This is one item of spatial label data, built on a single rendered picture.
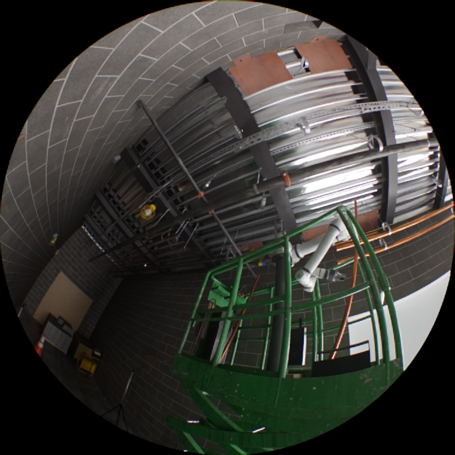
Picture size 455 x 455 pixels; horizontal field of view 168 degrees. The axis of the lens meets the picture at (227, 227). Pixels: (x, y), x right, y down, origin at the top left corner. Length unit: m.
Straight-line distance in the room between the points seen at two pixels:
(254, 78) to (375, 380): 2.48
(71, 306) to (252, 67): 8.30
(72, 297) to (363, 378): 7.59
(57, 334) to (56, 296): 1.72
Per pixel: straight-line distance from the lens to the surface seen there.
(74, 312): 7.55
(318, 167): 1.33
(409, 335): 2.81
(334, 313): 2.36
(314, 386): 0.76
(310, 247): 1.56
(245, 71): 2.16
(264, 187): 1.32
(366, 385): 0.73
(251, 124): 1.85
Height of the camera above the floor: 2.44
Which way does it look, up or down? 48 degrees up
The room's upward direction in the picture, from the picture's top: 19 degrees clockwise
